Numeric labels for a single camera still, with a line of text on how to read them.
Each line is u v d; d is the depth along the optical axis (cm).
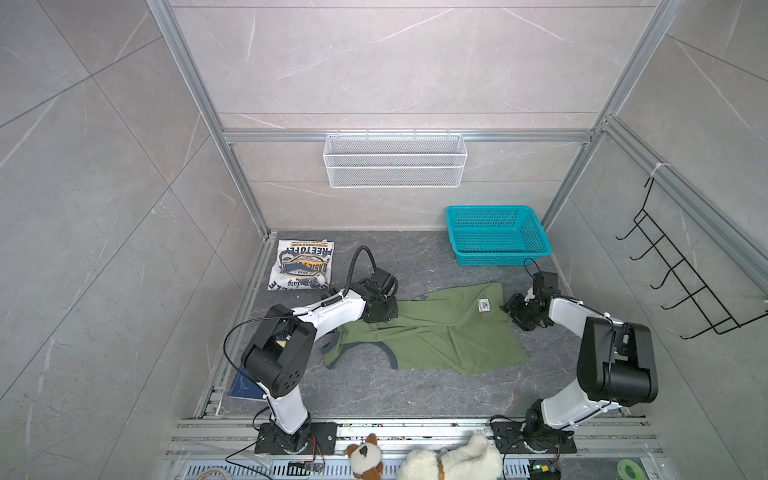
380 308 79
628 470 70
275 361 46
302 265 104
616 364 46
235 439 75
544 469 71
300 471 73
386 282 74
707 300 62
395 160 101
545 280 77
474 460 62
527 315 80
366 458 68
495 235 118
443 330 91
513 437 73
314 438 73
